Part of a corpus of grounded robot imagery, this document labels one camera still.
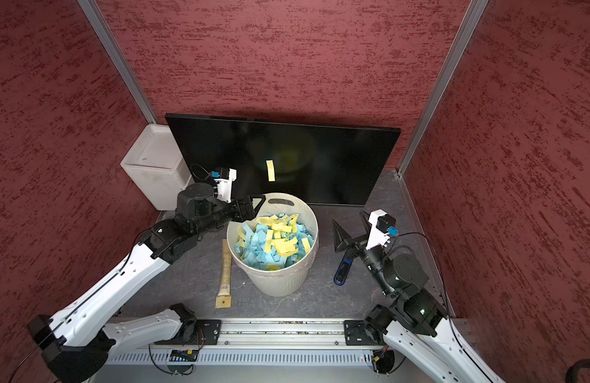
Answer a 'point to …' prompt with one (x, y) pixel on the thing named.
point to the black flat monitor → (329, 163)
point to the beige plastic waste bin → (291, 281)
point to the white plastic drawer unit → (156, 165)
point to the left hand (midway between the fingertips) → (254, 202)
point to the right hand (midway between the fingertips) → (342, 222)
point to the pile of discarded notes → (274, 242)
